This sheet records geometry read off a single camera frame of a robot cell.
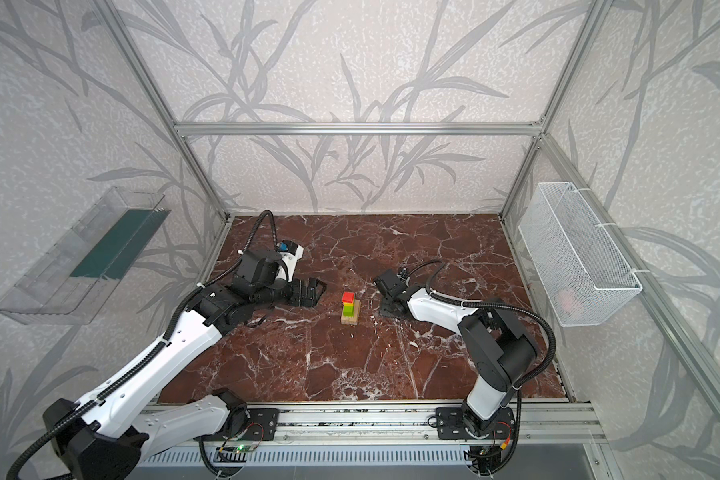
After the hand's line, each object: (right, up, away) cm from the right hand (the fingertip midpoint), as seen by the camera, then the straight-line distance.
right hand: (392, 298), depth 94 cm
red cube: (-14, 0, -1) cm, 14 cm away
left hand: (-20, +9, -19) cm, 29 cm away
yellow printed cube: (-13, 0, -7) cm, 15 cm away
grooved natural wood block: (-12, -6, -4) cm, 14 cm away
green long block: (-13, -3, -5) cm, 15 cm away
